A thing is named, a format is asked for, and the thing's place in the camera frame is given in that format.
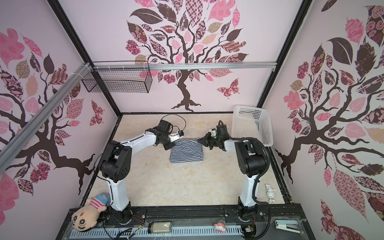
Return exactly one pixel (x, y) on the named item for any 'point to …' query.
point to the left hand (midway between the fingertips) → (171, 142)
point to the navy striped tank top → (186, 150)
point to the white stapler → (292, 225)
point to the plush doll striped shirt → (85, 218)
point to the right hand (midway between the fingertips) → (198, 138)
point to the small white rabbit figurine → (270, 193)
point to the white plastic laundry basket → (248, 121)
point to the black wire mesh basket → (119, 76)
